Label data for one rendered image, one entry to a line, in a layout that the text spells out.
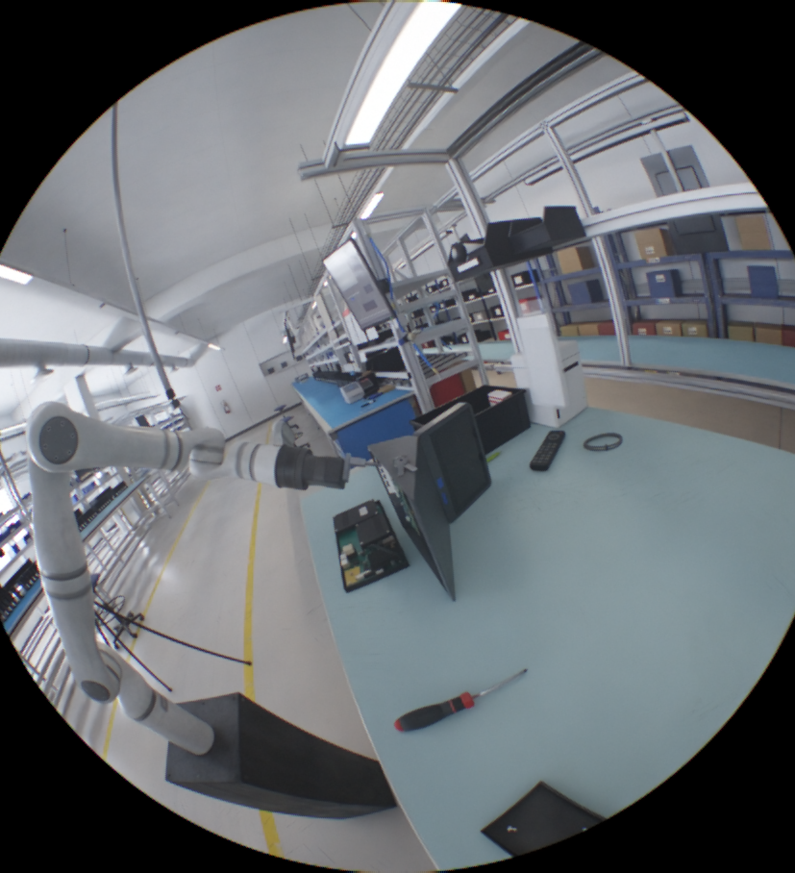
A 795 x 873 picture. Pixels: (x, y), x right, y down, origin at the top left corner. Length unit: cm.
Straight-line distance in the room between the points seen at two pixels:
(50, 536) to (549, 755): 66
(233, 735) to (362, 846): 91
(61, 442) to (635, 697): 73
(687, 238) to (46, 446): 227
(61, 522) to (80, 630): 17
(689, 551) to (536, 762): 36
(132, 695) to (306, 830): 111
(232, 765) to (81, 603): 43
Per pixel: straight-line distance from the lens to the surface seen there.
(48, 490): 54
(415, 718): 40
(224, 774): 78
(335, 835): 160
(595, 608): 47
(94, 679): 65
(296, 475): 52
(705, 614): 49
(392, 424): 214
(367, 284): 171
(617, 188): 457
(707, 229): 195
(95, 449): 48
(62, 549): 53
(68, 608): 56
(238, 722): 79
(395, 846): 150
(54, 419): 46
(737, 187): 69
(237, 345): 1179
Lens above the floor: 139
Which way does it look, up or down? 19 degrees down
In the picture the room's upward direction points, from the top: 21 degrees counter-clockwise
